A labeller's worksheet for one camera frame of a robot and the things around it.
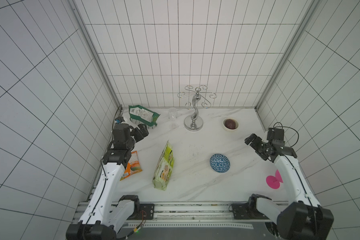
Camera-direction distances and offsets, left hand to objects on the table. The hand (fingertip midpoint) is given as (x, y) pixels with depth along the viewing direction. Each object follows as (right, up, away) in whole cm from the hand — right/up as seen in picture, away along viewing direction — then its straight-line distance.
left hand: (139, 131), depth 78 cm
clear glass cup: (+17, +10, +20) cm, 28 cm away
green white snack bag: (-6, +10, +24) cm, 27 cm away
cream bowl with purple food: (+57, +3, +23) cm, 62 cm away
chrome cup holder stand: (+33, +3, +32) cm, 46 cm away
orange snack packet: (-6, -21, +8) cm, 24 cm away
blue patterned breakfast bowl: (+46, -20, +11) cm, 52 cm away
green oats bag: (+14, -18, -6) cm, 23 cm away
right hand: (+59, -6, +4) cm, 60 cm away
